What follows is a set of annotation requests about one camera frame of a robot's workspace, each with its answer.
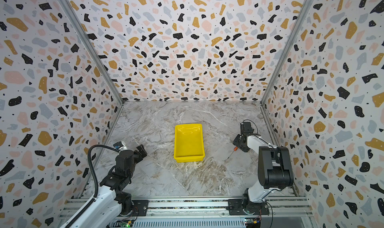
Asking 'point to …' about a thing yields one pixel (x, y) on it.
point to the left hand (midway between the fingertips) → (136, 147)
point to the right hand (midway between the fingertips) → (236, 140)
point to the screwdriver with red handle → (235, 149)
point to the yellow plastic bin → (188, 143)
